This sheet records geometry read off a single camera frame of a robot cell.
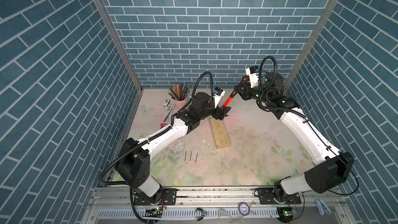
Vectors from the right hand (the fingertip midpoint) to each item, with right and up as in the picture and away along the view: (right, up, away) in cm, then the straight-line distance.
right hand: (237, 87), depth 74 cm
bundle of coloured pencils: (-33, -1, +26) cm, 41 cm away
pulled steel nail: (-24, -38, +13) cm, 47 cm away
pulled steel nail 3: (-21, -39, +13) cm, 46 cm away
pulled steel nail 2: (-27, -36, +15) cm, 47 cm away
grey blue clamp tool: (+38, -56, -4) cm, 68 cm away
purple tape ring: (+5, -57, -4) cm, 57 cm away
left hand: (-4, -9, +4) cm, 10 cm away
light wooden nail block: (-7, -26, +19) cm, 33 cm away
